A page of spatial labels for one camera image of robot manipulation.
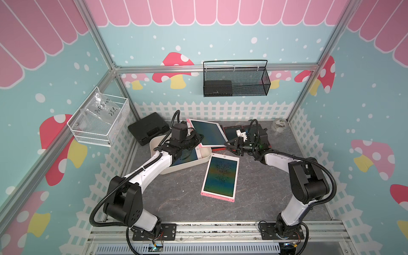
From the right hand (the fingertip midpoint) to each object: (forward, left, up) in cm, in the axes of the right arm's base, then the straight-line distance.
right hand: (225, 145), depth 85 cm
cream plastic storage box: (+8, +11, -17) cm, 22 cm away
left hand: (+2, +11, +4) cm, 12 cm away
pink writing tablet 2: (-10, +18, +6) cm, 22 cm away
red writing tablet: (+9, +3, -16) cm, 19 cm away
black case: (+24, +50, -10) cm, 57 cm away
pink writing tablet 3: (-10, +2, -18) cm, 20 cm away
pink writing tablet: (+15, +7, -7) cm, 18 cm away
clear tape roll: (+30, -43, -16) cm, 55 cm away
